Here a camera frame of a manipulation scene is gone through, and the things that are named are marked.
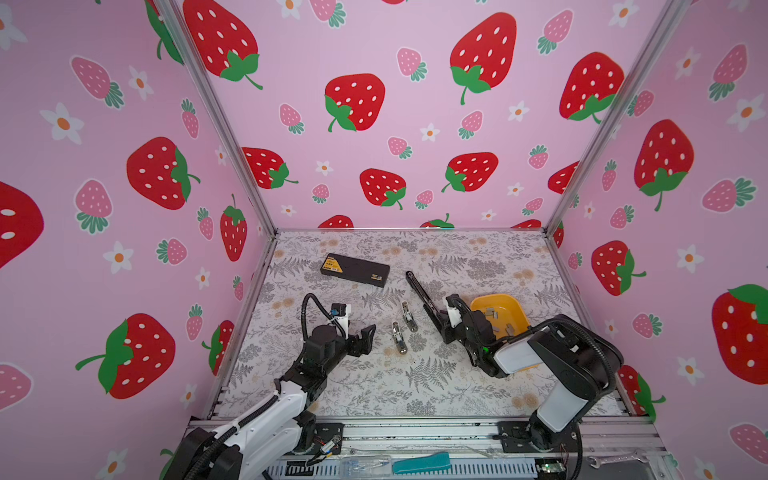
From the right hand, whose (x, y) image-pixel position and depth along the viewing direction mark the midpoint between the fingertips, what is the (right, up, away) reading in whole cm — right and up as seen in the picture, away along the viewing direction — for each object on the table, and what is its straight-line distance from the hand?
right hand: (439, 312), depth 93 cm
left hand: (-23, -2, -8) cm, 25 cm away
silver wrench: (+40, -32, -21) cm, 55 cm away
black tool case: (-29, +13, +15) cm, 35 cm away
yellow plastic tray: (+22, -1, +5) cm, 23 cm away
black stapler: (-1, -1, +1) cm, 2 cm away
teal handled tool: (-4, -32, -22) cm, 39 cm away
